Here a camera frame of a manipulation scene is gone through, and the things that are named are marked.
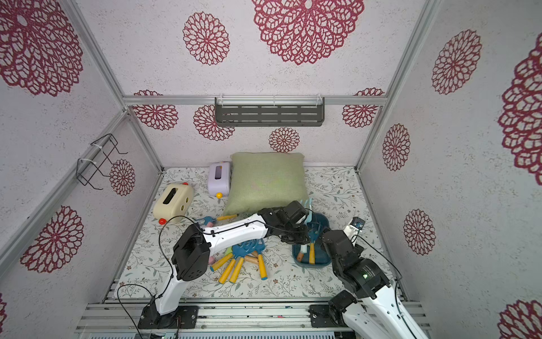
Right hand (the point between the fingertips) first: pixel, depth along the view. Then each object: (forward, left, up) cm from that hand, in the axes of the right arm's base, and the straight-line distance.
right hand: (332, 233), depth 73 cm
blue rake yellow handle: (+1, +27, -16) cm, 31 cm away
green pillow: (+30, +28, -7) cm, 42 cm away
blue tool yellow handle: (+16, +53, -19) cm, 59 cm away
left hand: (+1, +7, -9) cm, 12 cm away
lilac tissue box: (+33, +48, -9) cm, 59 cm away
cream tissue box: (+19, +66, -9) cm, 69 cm away
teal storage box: (-1, +9, -16) cm, 19 cm away
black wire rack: (+15, +85, +18) cm, 88 cm away
